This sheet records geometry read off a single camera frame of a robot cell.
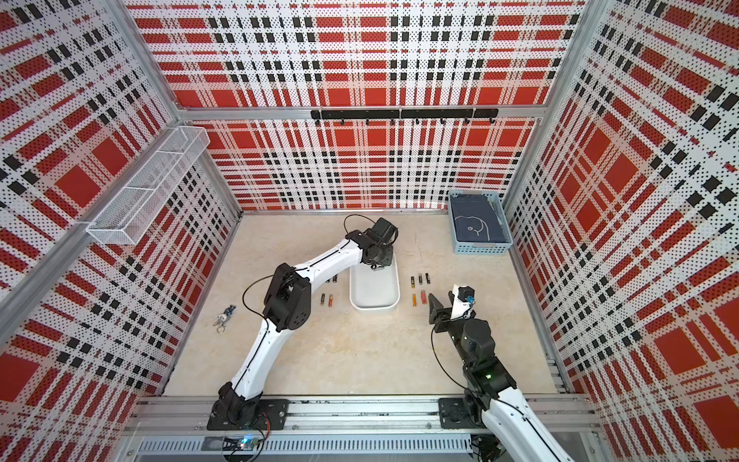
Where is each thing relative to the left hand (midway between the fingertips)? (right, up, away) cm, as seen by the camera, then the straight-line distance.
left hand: (387, 254), depth 100 cm
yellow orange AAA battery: (+9, -15, -5) cm, 18 cm away
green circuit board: (-40, -47, -29) cm, 68 cm away
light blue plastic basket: (+35, +2, +4) cm, 35 cm away
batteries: (-52, -20, -12) cm, 57 cm away
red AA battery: (+12, -14, -5) cm, 19 cm away
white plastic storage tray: (-4, -11, -5) cm, 13 cm away
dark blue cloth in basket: (+34, +13, +7) cm, 37 cm away
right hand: (+16, -10, -20) cm, 28 cm away
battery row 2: (+14, -8, +1) cm, 16 cm away
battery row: (+12, -9, +1) cm, 15 cm away
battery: (+9, -10, 0) cm, 13 cm away
